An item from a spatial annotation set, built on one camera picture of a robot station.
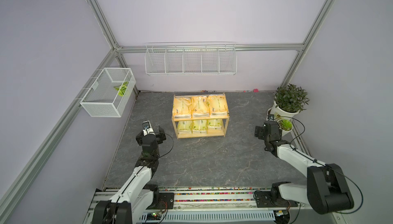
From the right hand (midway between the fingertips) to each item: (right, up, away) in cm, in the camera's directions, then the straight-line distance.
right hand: (266, 127), depth 91 cm
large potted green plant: (+14, +16, 0) cm, 21 cm away
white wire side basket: (-90, +18, -9) cm, 92 cm away
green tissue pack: (-49, 0, +3) cm, 50 cm away
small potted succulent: (+11, +2, -2) cm, 11 cm away
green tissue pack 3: (-31, +2, +5) cm, 31 cm away
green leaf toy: (-82, +22, -10) cm, 85 cm away
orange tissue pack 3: (-30, +13, -11) cm, 35 cm away
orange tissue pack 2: (-40, +14, -10) cm, 43 cm away
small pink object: (+6, +26, +34) cm, 43 cm away
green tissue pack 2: (-40, 0, +3) cm, 40 cm away
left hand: (-67, 0, -7) cm, 67 cm away
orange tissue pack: (-49, +13, -13) cm, 52 cm away
